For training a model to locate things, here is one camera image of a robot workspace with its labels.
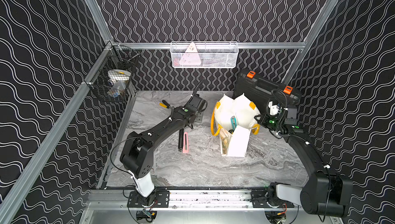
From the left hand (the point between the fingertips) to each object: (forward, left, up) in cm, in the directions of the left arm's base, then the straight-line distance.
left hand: (196, 111), depth 87 cm
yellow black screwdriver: (+17, +25, -17) cm, 35 cm away
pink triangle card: (+27, +5, +18) cm, 32 cm away
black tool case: (+16, -36, +4) cm, 39 cm away
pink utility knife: (-15, +5, -16) cm, 22 cm away
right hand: (-1, -33, +1) cm, 33 cm away
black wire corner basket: (+7, +45, +17) cm, 49 cm away
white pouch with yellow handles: (-16, -21, -5) cm, 27 cm away
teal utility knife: (+6, -25, -16) cm, 30 cm away
